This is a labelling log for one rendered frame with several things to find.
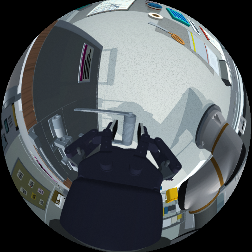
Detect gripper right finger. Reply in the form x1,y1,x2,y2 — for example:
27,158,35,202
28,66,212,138
135,122,182,180

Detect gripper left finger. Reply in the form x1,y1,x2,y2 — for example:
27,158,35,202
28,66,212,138
64,119,119,164

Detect white bolt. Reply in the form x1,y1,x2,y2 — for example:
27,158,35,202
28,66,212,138
48,114,65,139

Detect grey hasp plate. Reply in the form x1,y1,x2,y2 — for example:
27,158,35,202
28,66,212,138
28,100,79,164

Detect grey carrier chest body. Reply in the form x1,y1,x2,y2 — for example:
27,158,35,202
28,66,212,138
28,24,103,185

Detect grey chest lid wood rim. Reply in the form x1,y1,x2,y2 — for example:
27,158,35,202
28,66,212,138
16,19,72,190

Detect white jar blue lid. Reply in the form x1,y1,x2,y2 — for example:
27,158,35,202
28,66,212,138
147,0,163,10

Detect yellow box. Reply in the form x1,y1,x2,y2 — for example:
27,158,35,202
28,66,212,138
164,187,179,204

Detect brown cardboard box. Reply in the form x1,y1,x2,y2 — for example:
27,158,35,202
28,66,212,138
50,189,65,206

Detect olive notice board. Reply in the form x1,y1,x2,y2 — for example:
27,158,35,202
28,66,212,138
11,157,50,211

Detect grey machine with two pipes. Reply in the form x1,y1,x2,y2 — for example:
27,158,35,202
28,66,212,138
1,92,22,151

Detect white label magenta stripe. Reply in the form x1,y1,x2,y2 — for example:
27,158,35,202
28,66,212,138
78,42,95,83

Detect dark grey box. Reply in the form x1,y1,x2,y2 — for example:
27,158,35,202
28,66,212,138
218,59,232,87

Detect white paper red edge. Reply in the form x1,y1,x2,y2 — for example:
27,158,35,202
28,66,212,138
204,44,221,77

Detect white pad yellow strip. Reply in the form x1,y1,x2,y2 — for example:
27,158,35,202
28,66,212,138
187,29,208,61

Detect teal tray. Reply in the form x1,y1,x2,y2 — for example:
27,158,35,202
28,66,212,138
165,7,191,27

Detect white printed sheet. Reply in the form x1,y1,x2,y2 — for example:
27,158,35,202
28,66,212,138
86,0,137,18

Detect white tape roll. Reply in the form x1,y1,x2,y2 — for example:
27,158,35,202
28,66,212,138
147,12,164,20

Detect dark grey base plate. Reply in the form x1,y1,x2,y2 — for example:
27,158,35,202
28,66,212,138
195,104,222,150

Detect white knurled hasp handle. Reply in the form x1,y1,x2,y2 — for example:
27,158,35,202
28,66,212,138
73,107,137,147

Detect orange handled scissors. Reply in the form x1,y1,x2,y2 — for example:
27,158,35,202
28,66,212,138
147,21,185,45

